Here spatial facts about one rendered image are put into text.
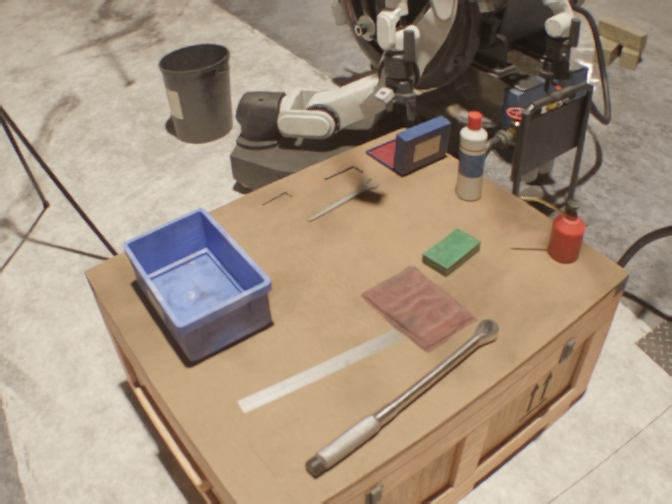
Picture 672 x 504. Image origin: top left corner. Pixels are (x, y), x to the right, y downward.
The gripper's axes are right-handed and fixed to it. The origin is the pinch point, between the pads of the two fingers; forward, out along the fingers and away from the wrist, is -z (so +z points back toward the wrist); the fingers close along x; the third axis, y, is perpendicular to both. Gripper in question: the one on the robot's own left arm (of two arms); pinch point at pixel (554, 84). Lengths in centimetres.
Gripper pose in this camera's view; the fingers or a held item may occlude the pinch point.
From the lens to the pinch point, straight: 227.2
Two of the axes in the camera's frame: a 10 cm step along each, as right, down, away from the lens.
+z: -0.5, -7.5, -6.7
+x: 9.9, -1.2, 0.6
